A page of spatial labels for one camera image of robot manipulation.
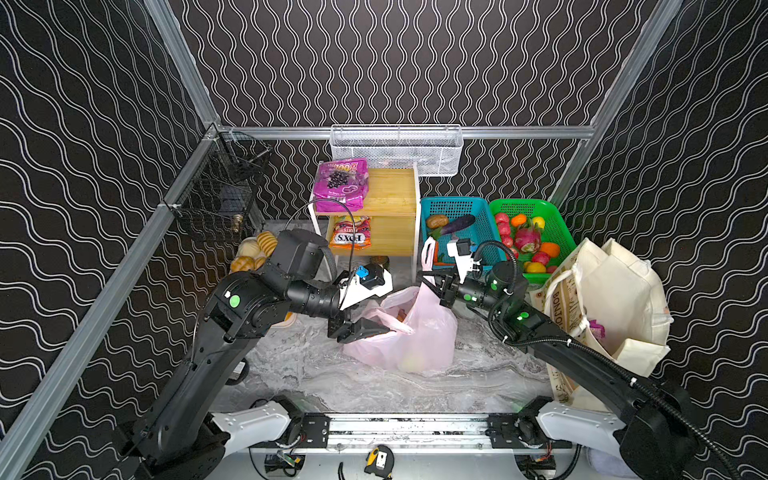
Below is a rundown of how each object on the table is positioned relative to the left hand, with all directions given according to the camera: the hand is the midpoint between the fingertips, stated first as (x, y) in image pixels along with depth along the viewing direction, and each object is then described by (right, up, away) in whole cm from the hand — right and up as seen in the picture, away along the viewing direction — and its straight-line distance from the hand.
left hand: (385, 308), depth 53 cm
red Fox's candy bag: (-13, +16, +40) cm, 45 cm away
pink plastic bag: (+12, -13, +22) cm, 28 cm away
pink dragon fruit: (+50, +15, +52) cm, 74 cm away
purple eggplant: (+28, +22, +64) cm, 73 cm away
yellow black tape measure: (-1, -38, +15) cm, 41 cm away
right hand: (+8, +5, +17) cm, 19 cm away
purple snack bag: (+56, -10, +25) cm, 62 cm away
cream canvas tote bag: (+60, -3, +27) cm, 66 cm away
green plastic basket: (+62, +14, +56) cm, 85 cm away
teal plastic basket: (+38, +19, +64) cm, 76 cm away
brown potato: (+20, +22, +64) cm, 71 cm away
